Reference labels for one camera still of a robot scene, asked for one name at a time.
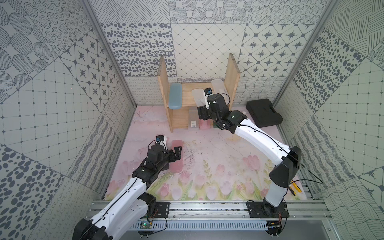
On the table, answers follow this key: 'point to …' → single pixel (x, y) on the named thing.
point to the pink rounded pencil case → (177, 166)
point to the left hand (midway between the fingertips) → (174, 145)
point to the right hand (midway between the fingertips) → (206, 108)
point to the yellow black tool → (294, 188)
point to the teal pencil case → (175, 96)
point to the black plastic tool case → (263, 113)
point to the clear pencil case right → (218, 87)
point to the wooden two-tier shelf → (183, 101)
